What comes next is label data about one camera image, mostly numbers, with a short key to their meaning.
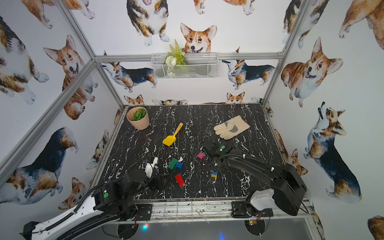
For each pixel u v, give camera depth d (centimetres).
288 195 40
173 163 89
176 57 82
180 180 84
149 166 65
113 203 52
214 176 84
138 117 100
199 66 92
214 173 86
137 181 53
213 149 63
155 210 75
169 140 100
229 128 106
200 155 92
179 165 88
